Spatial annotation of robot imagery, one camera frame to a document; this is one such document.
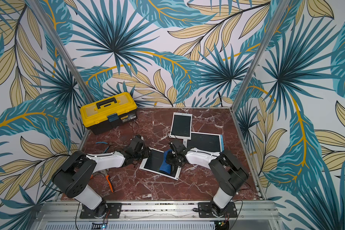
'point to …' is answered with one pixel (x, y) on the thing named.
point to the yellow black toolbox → (109, 113)
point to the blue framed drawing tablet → (213, 142)
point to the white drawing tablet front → (181, 127)
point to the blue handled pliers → (104, 143)
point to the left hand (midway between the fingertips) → (148, 155)
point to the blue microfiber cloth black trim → (166, 166)
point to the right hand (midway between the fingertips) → (166, 161)
